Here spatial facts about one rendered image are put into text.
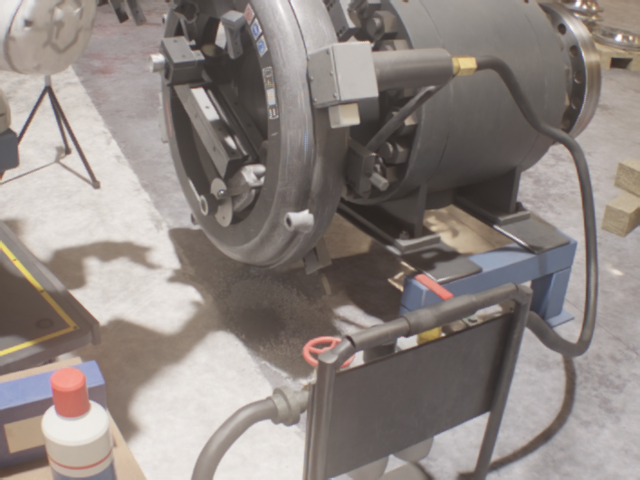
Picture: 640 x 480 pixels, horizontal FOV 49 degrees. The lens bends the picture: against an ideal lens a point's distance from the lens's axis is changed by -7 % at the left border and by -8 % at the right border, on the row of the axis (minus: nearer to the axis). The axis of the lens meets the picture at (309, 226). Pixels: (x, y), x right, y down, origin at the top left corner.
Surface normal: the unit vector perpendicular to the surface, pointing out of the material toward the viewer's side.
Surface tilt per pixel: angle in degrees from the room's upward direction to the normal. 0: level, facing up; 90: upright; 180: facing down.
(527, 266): 90
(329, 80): 90
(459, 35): 50
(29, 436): 103
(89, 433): 42
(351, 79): 67
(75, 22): 97
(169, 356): 0
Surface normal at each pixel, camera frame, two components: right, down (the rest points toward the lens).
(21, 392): 0.16, -0.79
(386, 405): 0.52, 0.40
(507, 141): 0.48, 0.63
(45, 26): 0.84, 0.34
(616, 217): -0.70, 0.28
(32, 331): 0.05, -0.90
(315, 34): 0.44, -0.18
